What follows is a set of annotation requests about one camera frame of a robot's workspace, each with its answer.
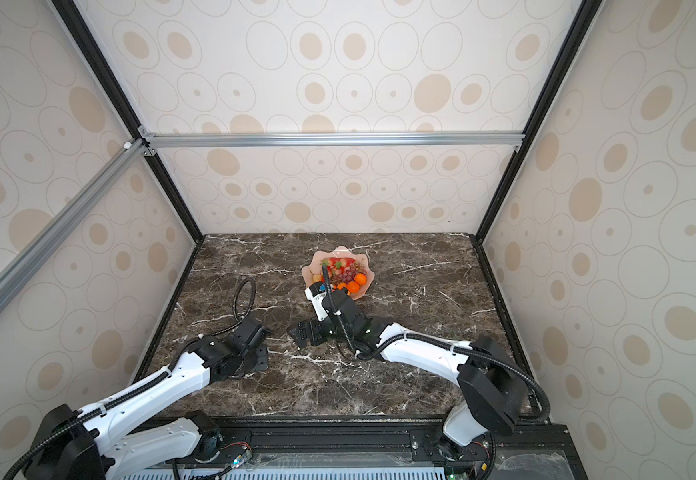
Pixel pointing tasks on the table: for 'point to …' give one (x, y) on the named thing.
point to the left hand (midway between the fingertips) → (271, 355)
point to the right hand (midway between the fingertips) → (302, 325)
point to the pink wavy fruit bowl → (340, 251)
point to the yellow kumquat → (317, 278)
